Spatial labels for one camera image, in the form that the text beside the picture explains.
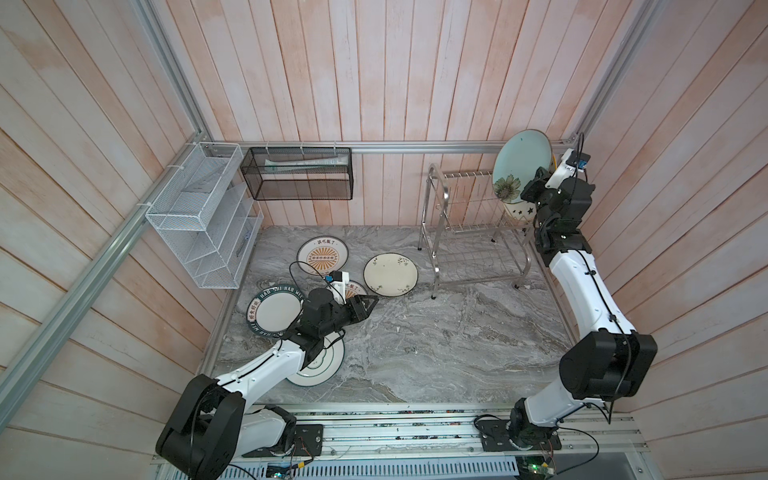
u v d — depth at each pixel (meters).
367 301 0.82
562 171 0.62
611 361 0.43
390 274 1.06
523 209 0.85
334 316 0.69
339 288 0.76
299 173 1.04
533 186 0.67
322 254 1.11
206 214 0.74
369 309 0.76
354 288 1.01
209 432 0.40
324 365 0.86
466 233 1.14
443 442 0.73
